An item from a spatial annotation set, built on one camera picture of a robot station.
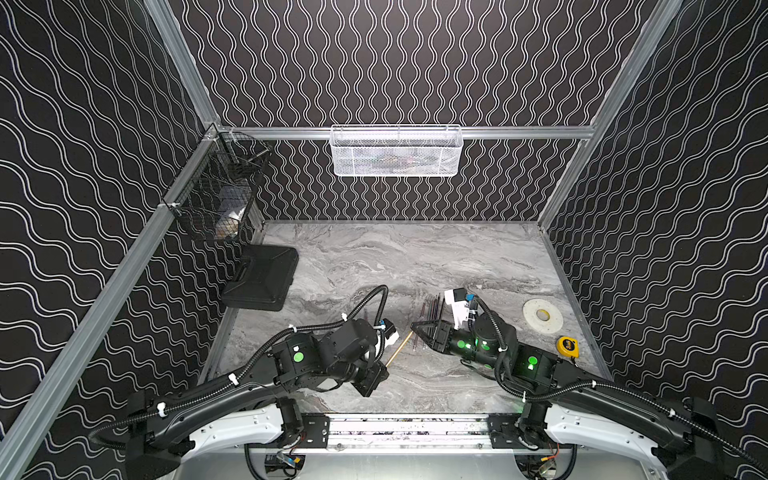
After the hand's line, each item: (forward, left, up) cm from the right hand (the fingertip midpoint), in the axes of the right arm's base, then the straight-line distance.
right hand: (413, 326), depth 68 cm
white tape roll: (+16, -43, -24) cm, 52 cm away
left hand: (-9, +5, -4) cm, 12 cm away
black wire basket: (+41, +59, +4) cm, 72 cm away
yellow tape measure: (+5, -46, -21) cm, 51 cm away
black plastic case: (+25, +47, -17) cm, 56 cm away
